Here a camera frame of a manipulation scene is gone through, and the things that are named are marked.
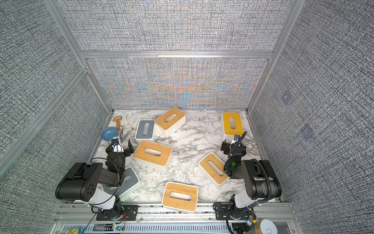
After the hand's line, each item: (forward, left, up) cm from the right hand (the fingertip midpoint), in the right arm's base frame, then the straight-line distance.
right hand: (234, 137), depth 91 cm
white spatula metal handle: (+12, +71, -8) cm, 72 cm away
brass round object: (-47, +81, -3) cm, 94 cm away
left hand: (-3, +68, +2) cm, 68 cm away
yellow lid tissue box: (+11, -1, -1) cm, 12 cm away
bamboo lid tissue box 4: (-32, +33, -6) cm, 47 cm away
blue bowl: (+9, +85, -8) cm, 86 cm away
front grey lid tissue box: (-25, +61, -3) cm, 66 cm away
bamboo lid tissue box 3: (-16, +13, -7) cm, 22 cm away
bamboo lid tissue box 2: (-11, +50, 0) cm, 51 cm away
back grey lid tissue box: (+9, +58, -5) cm, 59 cm away
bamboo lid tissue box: (+14, +41, -1) cm, 43 cm away
